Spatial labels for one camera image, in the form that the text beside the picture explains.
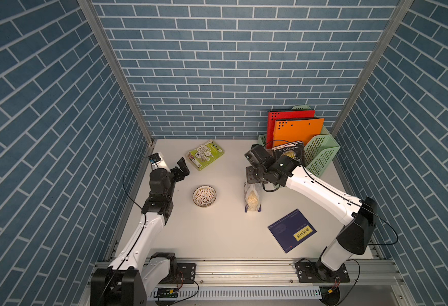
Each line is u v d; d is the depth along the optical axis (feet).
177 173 2.35
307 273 2.40
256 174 2.27
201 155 3.57
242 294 3.16
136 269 1.35
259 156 1.90
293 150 2.98
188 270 2.42
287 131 2.96
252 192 2.53
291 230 2.78
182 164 2.41
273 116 3.07
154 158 2.18
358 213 1.42
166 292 2.37
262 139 3.57
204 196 3.08
